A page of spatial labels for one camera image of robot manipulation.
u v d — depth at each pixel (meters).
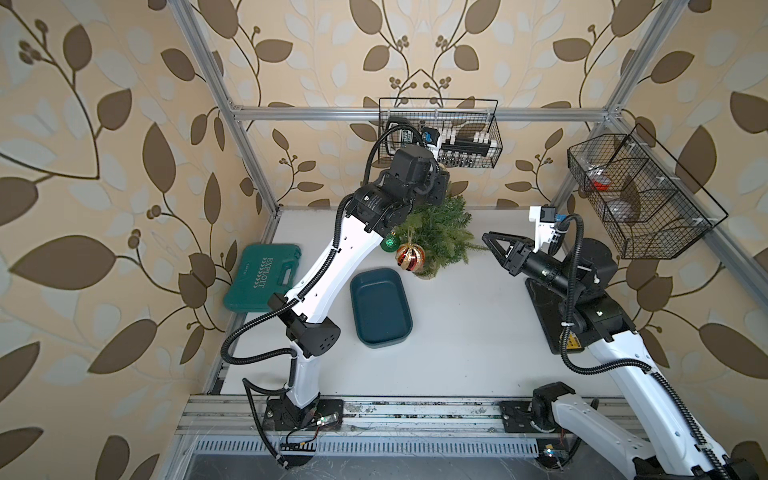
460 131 0.97
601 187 0.82
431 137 0.55
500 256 0.60
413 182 0.49
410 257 0.71
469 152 0.86
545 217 0.55
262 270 0.97
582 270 0.47
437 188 0.59
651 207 0.73
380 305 0.94
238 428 0.74
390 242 0.79
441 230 0.79
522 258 0.55
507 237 0.59
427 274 0.85
